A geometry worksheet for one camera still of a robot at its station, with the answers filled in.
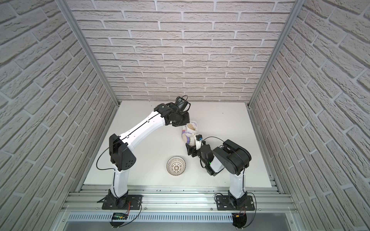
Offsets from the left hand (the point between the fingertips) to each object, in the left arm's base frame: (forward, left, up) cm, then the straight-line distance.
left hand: (188, 117), depth 84 cm
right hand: (-9, 0, -17) cm, 19 cm away
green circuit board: (-47, +35, -24) cm, 63 cm away
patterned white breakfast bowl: (-22, +7, -20) cm, 31 cm away
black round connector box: (-49, -26, -22) cm, 60 cm away
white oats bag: (-8, 0, -5) cm, 9 cm away
